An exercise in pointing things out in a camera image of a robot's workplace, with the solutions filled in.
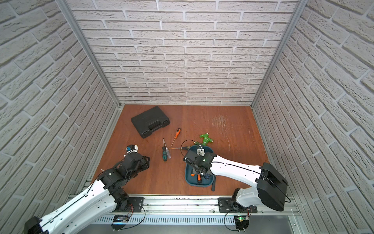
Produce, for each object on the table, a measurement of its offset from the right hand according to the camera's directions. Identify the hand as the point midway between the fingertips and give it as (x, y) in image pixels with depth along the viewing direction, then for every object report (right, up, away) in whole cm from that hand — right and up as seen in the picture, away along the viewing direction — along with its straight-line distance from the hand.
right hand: (201, 165), depth 82 cm
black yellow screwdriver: (-11, +7, +13) cm, 18 cm away
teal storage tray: (-4, -7, 0) cm, 8 cm away
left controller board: (-41, -24, -12) cm, 49 cm away
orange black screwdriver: (-5, -6, +1) cm, 8 cm away
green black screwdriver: (-23, +5, +9) cm, 25 cm away
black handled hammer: (+6, -9, -4) cm, 11 cm away
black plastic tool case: (-35, +27, +21) cm, 49 cm away
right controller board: (+19, -24, -12) cm, 33 cm away
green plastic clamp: (+4, +13, +14) cm, 20 cm away
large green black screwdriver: (+3, -6, +1) cm, 7 cm away
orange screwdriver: (-1, -7, -1) cm, 7 cm away
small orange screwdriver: (-15, +17, +19) cm, 30 cm away
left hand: (-29, +6, -2) cm, 30 cm away
